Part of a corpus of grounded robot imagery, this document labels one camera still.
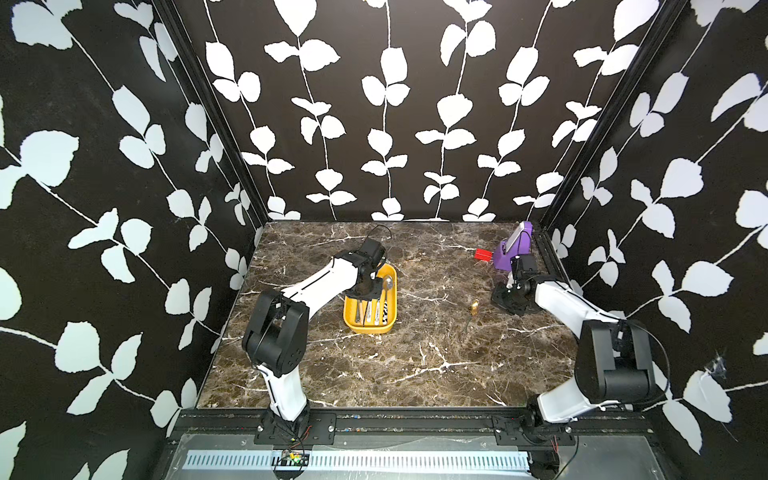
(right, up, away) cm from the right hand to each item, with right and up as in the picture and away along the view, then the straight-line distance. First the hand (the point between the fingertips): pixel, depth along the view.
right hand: (491, 295), depth 93 cm
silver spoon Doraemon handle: (-36, -7, 0) cm, 37 cm away
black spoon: (-33, +3, +6) cm, 34 cm away
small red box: (+3, +13, +18) cm, 22 cm away
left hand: (-38, +2, -2) cm, 38 cm away
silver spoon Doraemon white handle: (-39, -5, +1) cm, 39 cm away
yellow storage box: (-44, -6, +3) cm, 44 cm away
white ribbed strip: (-40, -36, -23) cm, 59 cm away
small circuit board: (-56, -36, -23) cm, 70 cm away
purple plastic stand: (+11, +17, +6) cm, 21 cm away
